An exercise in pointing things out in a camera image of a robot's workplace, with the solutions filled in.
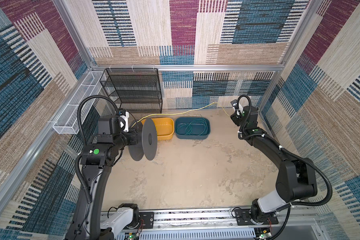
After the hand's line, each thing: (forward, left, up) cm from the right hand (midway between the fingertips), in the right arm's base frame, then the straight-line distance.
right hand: (243, 109), depth 87 cm
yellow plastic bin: (+8, +48, -25) cm, 55 cm away
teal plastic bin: (+10, +37, -20) cm, 43 cm away
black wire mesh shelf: (+28, +68, -5) cm, 73 cm away
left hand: (-19, +57, +10) cm, 61 cm away
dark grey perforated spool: (-22, +51, +6) cm, 56 cm away
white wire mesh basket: (-2, +102, -3) cm, 102 cm away
